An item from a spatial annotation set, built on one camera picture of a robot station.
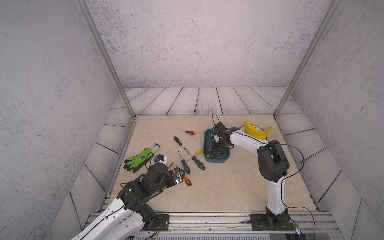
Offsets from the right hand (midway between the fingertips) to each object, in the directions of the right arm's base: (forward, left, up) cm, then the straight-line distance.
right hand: (212, 152), depth 94 cm
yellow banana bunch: (+17, -28, 0) cm, 33 cm away
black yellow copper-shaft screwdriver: (-6, +26, -4) cm, 27 cm away
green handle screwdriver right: (-6, +8, -2) cm, 11 cm away
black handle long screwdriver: (+12, +24, -3) cm, 27 cm away
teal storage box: (0, +1, -3) cm, 4 cm away
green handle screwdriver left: (-9, +15, -3) cm, 18 cm away
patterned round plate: (+24, -35, -4) cm, 42 cm away
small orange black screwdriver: (+18, +14, -2) cm, 23 cm away
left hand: (-20, +16, +12) cm, 28 cm away
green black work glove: (-6, +48, -2) cm, 49 cm away
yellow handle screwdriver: (+2, +10, -5) cm, 11 cm away
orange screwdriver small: (-17, +14, -2) cm, 22 cm away
